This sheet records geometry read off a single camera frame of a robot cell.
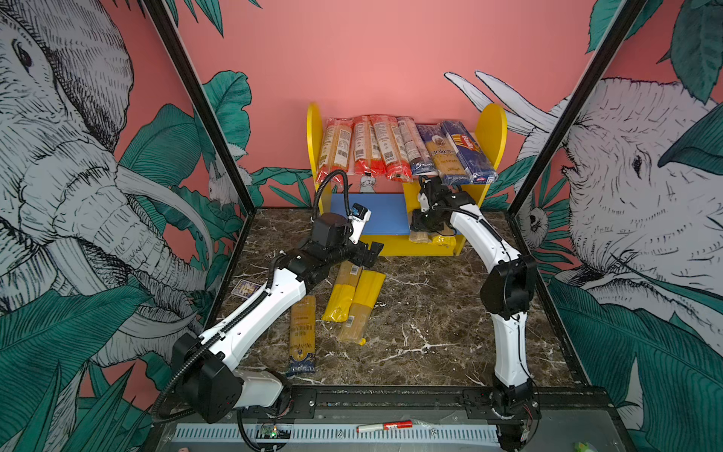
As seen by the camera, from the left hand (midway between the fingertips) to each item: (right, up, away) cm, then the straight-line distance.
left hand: (371, 235), depth 75 cm
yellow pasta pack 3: (+15, +15, +23) cm, 31 cm away
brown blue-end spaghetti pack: (-20, -32, +7) cm, 38 cm away
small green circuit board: (-25, -50, -5) cm, 56 cm away
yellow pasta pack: (-10, -21, +17) cm, 28 cm away
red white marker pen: (+4, -49, -5) cm, 49 cm away
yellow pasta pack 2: (-4, -29, +10) cm, 31 cm away
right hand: (+14, +5, +19) cm, 24 cm away
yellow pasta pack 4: (+24, -2, +15) cm, 29 cm away
